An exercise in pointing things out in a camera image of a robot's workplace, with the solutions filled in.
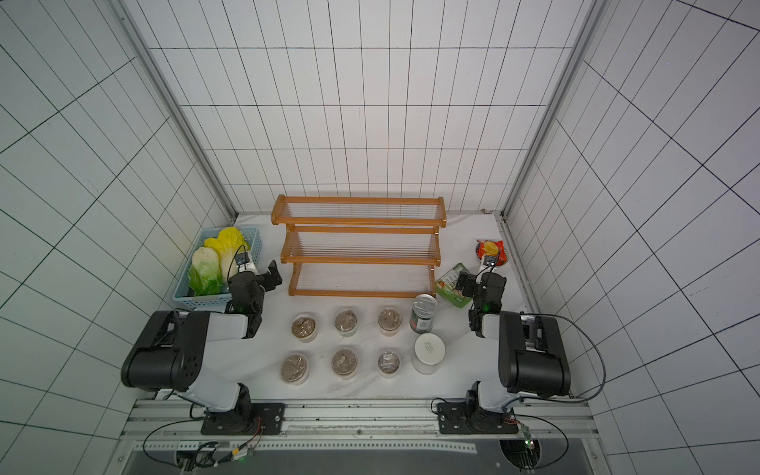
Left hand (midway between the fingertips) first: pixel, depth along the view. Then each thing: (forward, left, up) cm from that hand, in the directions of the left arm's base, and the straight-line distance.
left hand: (260, 269), depth 95 cm
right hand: (+1, -69, +1) cm, 69 cm away
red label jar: (-16, -43, -2) cm, 46 cm away
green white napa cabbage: (-3, +16, +2) cm, 16 cm away
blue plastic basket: (-8, +23, -3) cm, 25 cm away
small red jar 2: (-29, -43, -1) cm, 51 cm away
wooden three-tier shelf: (+14, -32, -5) cm, 35 cm away
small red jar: (-29, -31, -1) cm, 42 cm away
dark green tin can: (-15, -52, +4) cm, 55 cm away
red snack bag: (+11, -79, -1) cm, 80 cm away
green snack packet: (-2, -62, -6) cm, 62 cm away
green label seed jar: (-18, -30, 0) cm, 35 cm away
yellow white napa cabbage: (+10, +14, +1) cm, 17 cm away
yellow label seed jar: (-19, -18, -1) cm, 26 cm away
